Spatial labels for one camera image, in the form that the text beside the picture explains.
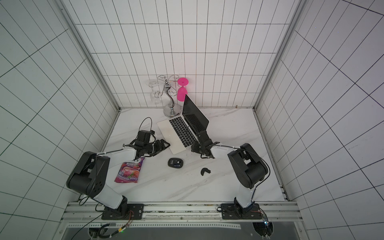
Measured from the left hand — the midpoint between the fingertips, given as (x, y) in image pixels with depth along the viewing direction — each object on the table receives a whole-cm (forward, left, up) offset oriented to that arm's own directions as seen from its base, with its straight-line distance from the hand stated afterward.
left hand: (165, 149), depth 92 cm
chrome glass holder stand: (+36, 0, -2) cm, 36 cm away
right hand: (+2, -15, -2) cm, 16 cm away
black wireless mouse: (-9, -7, -1) cm, 12 cm away
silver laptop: (+15, -9, -2) cm, 17 cm away
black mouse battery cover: (-12, -25, -4) cm, 28 cm away
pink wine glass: (+35, -10, +18) cm, 41 cm away
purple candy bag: (-14, +19, -1) cm, 24 cm away
